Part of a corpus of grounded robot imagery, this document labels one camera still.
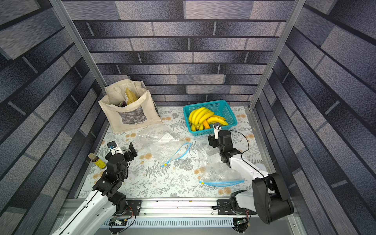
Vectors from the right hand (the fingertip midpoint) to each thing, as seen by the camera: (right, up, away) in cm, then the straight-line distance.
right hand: (217, 132), depth 89 cm
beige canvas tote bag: (-62, +10, +2) cm, 63 cm away
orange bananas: (-6, +5, +11) cm, 13 cm away
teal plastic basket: (+8, +17, +24) cm, 30 cm away
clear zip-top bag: (-35, -9, +8) cm, 37 cm away
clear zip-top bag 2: (-3, -24, -4) cm, 24 cm away
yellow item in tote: (-56, +23, +5) cm, 61 cm away
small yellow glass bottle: (-70, -17, -8) cm, 72 cm away
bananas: (+2, +8, +11) cm, 14 cm away
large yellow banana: (-15, +2, +14) cm, 20 cm away
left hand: (-54, -6, -10) cm, 55 cm away
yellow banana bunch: (-13, +10, +8) cm, 18 cm away
